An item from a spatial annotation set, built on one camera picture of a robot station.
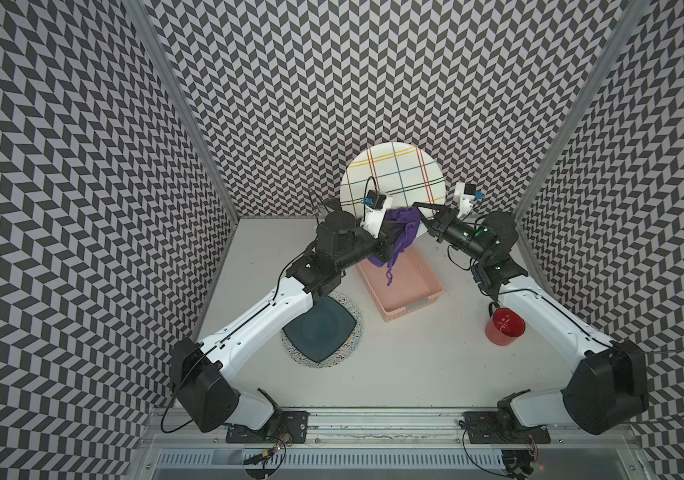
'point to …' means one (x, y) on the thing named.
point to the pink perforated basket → (415, 288)
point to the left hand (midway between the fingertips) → (400, 226)
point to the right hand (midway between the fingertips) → (410, 210)
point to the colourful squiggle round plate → (341, 355)
